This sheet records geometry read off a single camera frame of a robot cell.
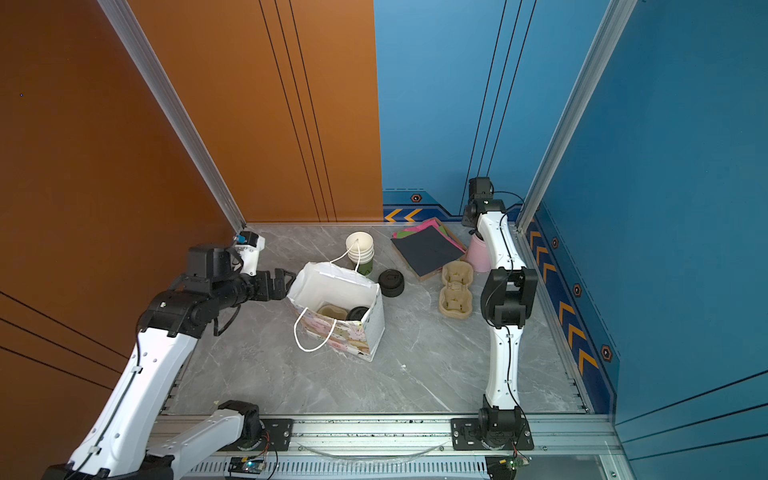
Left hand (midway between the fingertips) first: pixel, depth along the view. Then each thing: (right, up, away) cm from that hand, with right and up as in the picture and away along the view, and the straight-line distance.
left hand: (279, 271), depth 71 cm
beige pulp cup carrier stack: (+48, -9, +24) cm, 54 cm away
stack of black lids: (+27, -5, +24) cm, 36 cm away
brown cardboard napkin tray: (+38, -4, +29) cm, 48 cm away
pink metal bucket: (+57, +3, +31) cm, 65 cm away
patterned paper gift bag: (+11, -12, +20) cm, 26 cm away
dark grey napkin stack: (+39, +5, +35) cm, 53 cm away
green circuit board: (-8, -46, 0) cm, 47 cm away
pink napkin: (+40, +15, +45) cm, 62 cm away
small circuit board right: (+54, -47, -1) cm, 71 cm away
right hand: (+56, +16, +29) cm, 65 cm away
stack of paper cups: (+16, +6, +26) cm, 31 cm away
